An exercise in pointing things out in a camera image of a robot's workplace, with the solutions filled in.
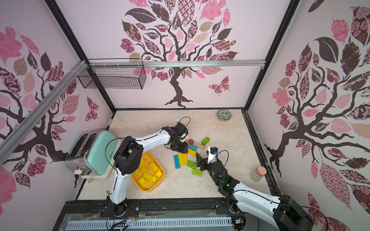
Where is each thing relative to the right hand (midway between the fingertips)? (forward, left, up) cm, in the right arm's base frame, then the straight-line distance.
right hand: (202, 152), depth 81 cm
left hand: (+5, +11, -11) cm, 16 cm away
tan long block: (+12, +1, -13) cm, 17 cm away
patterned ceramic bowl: (+38, -21, -11) cm, 45 cm away
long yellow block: (0, +13, -12) cm, 17 cm away
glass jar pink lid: (-12, -29, -6) cm, 32 cm away
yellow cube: (-8, +26, -10) cm, 29 cm away
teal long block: (-1, +16, -12) cm, 20 cm away
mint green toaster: (-2, +60, +6) cm, 60 cm away
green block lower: (-8, +3, -12) cm, 15 cm away
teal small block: (+10, +5, -12) cm, 17 cm away
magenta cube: (+14, +7, -10) cm, 18 cm away
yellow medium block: (+6, +6, -12) cm, 15 cm away
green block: (-3, +7, -11) cm, 13 cm away
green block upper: (+15, -4, -12) cm, 20 cm away
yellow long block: (-10, +31, -11) cm, 35 cm away
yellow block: (-12, +36, -10) cm, 39 cm away
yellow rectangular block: (-4, +30, -10) cm, 32 cm away
